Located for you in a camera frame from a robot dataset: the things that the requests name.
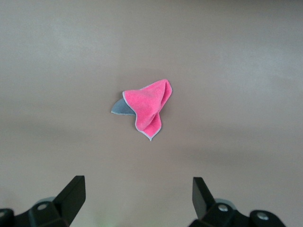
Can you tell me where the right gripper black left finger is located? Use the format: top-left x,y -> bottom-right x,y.
0,175 -> 86,227

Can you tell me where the brown table cover sheet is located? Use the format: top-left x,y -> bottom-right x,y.
0,0 -> 303,227

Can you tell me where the pink and grey towel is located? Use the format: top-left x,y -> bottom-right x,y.
110,79 -> 175,142

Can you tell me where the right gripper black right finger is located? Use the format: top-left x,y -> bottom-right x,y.
191,176 -> 288,227

